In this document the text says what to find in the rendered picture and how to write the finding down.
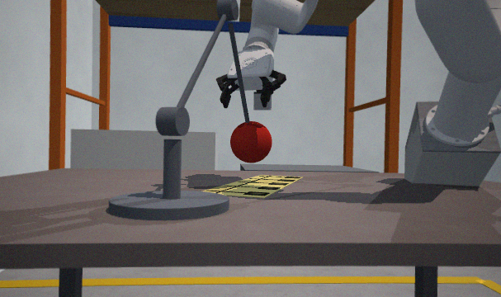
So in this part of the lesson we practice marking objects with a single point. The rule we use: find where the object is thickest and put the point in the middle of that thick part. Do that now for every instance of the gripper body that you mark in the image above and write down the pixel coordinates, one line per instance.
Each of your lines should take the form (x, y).
(254, 62)

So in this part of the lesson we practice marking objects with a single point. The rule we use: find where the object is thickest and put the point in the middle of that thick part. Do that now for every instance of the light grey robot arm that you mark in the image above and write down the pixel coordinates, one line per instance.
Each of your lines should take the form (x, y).
(467, 37)

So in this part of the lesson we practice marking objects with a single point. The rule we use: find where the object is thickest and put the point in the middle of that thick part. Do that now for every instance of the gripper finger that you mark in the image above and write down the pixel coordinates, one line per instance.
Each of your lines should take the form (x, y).
(224, 82)
(269, 87)

